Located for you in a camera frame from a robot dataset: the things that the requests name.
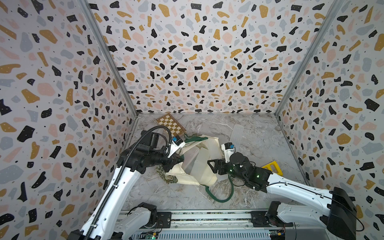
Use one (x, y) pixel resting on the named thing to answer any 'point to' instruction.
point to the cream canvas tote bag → (181, 173)
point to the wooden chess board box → (168, 121)
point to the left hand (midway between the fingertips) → (182, 158)
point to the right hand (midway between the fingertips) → (213, 161)
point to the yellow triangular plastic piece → (279, 170)
